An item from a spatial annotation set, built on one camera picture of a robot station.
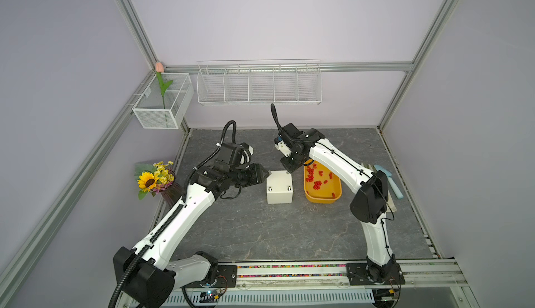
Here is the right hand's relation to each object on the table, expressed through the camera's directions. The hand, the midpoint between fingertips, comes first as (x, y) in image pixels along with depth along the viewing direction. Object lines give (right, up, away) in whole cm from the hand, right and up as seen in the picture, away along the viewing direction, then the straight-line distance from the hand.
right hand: (289, 163), depth 87 cm
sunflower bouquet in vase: (-46, -4, -17) cm, 49 cm away
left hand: (-10, -4, -14) cm, 17 cm away
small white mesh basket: (-55, +22, -8) cm, 59 cm away
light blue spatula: (+49, -11, +8) cm, 51 cm away
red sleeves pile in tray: (+14, -10, +9) cm, 19 cm away
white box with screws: (-4, -9, -3) cm, 11 cm away
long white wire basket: (-14, +38, +9) cm, 41 cm away
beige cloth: (+45, -18, +4) cm, 49 cm away
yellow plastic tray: (+16, -15, +7) cm, 23 cm away
